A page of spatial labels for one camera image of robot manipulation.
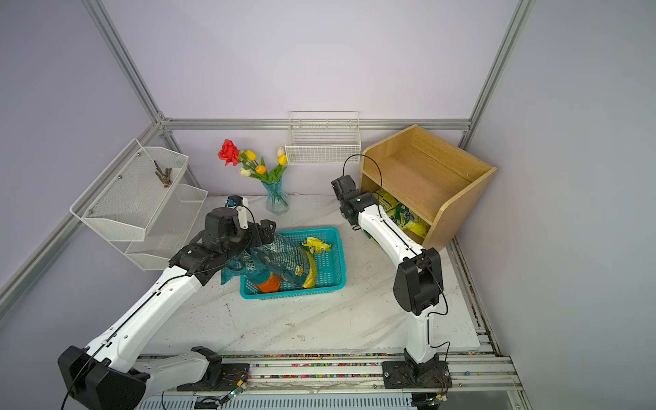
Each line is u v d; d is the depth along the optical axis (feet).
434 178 2.75
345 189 2.26
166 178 2.75
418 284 1.64
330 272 3.13
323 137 3.19
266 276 2.58
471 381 2.44
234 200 2.13
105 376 1.20
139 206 2.57
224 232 1.83
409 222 2.74
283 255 2.57
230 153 2.69
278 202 3.64
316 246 3.05
